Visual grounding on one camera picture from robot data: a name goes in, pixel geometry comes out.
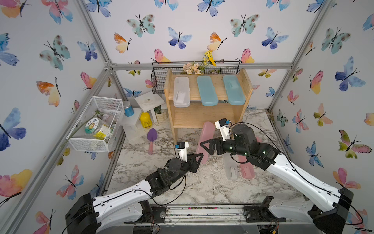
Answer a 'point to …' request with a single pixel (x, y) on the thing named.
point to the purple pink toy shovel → (152, 135)
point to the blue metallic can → (129, 110)
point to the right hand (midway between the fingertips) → (208, 141)
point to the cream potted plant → (161, 114)
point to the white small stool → (148, 101)
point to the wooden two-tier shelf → (223, 114)
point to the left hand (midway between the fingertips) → (203, 155)
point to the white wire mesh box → (110, 111)
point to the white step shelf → (131, 116)
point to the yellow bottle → (145, 120)
